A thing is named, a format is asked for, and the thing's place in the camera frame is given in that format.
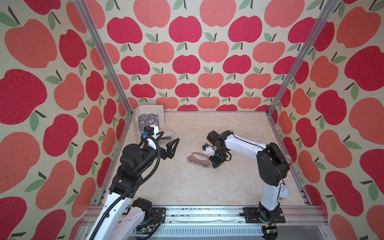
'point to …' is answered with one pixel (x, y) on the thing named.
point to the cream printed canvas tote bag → (145, 115)
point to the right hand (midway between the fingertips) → (216, 168)
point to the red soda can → (288, 159)
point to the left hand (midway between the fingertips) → (172, 139)
